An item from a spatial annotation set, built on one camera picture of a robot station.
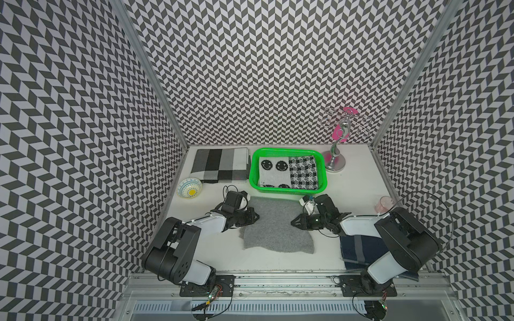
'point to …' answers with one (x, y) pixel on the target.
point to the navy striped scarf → (360, 251)
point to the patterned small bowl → (189, 188)
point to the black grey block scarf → (221, 166)
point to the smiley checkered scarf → (288, 172)
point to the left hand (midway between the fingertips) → (258, 218)
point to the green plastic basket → (286, 152)
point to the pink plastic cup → (384, 204)
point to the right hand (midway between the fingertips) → (293, 227)
